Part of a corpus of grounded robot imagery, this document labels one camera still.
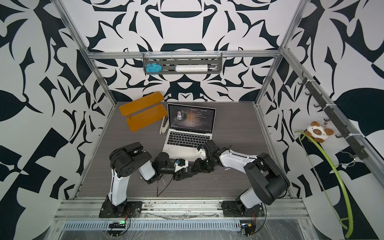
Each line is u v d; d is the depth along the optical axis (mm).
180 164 755
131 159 531
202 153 834
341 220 534
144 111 1122
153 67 912
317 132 604
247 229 714
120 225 728
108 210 637
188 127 997
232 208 732
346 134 504
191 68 899
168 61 949
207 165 750
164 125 1065
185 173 835
